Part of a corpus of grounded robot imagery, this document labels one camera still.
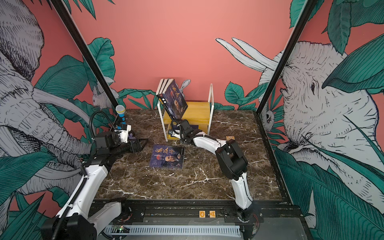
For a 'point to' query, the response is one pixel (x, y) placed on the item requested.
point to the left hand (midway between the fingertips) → (141, 138)
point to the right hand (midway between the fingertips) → (183, 130)
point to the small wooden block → (228, 138)
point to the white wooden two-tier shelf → (199, 113)
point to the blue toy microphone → (120, 110)
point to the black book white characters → (165, 102)
